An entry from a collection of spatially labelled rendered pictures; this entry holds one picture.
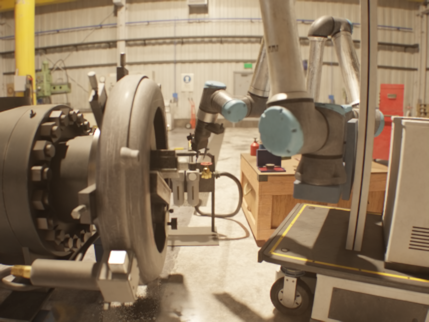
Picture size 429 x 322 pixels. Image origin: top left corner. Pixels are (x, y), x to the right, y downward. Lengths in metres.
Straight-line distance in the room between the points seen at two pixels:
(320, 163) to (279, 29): 0.45
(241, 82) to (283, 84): 10.79
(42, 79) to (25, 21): 7.53
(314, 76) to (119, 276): 1.48
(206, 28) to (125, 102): 11.37
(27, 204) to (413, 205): 1.22
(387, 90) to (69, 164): 4.23
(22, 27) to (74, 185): 3.93
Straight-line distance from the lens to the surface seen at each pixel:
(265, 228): 1.91
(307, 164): 1.06
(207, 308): 1.41
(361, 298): 1.17
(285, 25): 0.97
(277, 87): 0.93
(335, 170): 1.07
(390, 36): 13.75
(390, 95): 4.64
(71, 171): 1.04
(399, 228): 1.13
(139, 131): 0.81
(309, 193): 1.05
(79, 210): 0.72
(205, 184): 1.99
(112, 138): 0.79
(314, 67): 1.81
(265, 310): 1.41
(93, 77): 0.83
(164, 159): 0.94
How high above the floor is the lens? 0.87
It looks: 11 degrees down
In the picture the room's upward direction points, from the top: straight up
